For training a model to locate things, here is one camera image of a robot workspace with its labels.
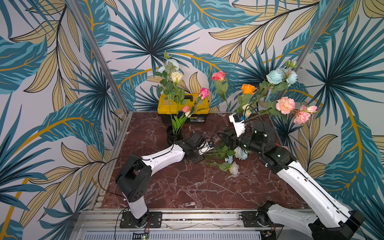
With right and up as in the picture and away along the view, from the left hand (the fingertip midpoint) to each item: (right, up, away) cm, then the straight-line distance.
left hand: (198, 155), depth 87 cm
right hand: (+10, +15, -20) cm, 27 cm away
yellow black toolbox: (-1, +26, -7) cm, 27 cm away
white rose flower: (+20, -7, -1) cm, 21 cm away
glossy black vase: (-15, +9, +3) cm, 18 cm away
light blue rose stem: (+15, +1, +6) cm, 16 cm away
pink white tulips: (-12, +18, -2) cm, 22 cm away
